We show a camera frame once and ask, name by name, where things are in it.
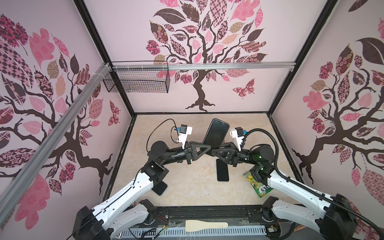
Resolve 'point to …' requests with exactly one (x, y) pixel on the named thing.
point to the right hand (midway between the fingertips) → (214, 152)
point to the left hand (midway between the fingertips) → (210, 150)
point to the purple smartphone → (222, 171)
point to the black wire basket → (150, 76)
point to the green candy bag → (261, 189)
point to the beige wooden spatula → (196, 225)
